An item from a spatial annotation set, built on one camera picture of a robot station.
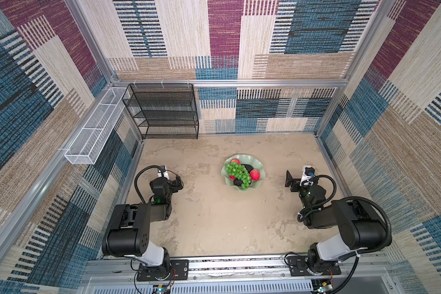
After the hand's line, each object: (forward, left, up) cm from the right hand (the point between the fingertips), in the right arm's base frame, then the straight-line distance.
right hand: (297, 172), depth 90 cm
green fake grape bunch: (+1, +28, 0) cm, 28 cm away
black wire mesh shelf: (+41, +70, +8) cm, 82 cm away
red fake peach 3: (+1, +31, -5) cm, 31 cm away
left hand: (+3, +64, -2) cm, 64 cm away
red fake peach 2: (+1, +20, -3) cm, 20 cm away
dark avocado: (+7, +22, -5) cm, 24 cm away
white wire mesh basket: (+12, +103, +9) cm, 104 cm away
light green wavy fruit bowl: (+12, +24, -5) cm, 27 cm away
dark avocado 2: (-1, +29, -5) cm, 29 cm away
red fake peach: (+11, +29, -3) cm, 31 cm away
